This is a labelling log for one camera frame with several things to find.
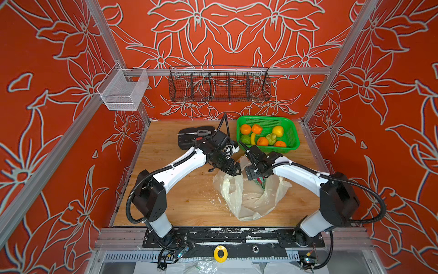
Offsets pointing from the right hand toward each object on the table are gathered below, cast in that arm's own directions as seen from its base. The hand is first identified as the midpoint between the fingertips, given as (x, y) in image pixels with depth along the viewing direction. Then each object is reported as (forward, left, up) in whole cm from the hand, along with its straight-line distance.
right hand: (254, 170), depth 87 cm
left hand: (-3, +11, +9) cm, 15 cm away
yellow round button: (-35, +18, -5) cm, 40 cm away
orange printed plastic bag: (-13, +5, -6) cm, 15 cm away
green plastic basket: (+25, -18, -1) cm, 31 cm away
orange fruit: (+19, -8, 0) cm, 21 cm away
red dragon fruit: (-5, -3, -2) cm, 6 cm away
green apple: (+22, -14, 0) cm, 26 cm away
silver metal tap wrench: (+26, +30, +1) cm, 40 cm away
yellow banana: (+23, -3, -3) cm, 23 cm away
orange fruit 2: (+19, -19, -2) cm, 27 cm away
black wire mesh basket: (+44, +17, +24) cm, 53 cm away
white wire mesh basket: (+32, +71, +27) cm, 82 cm away
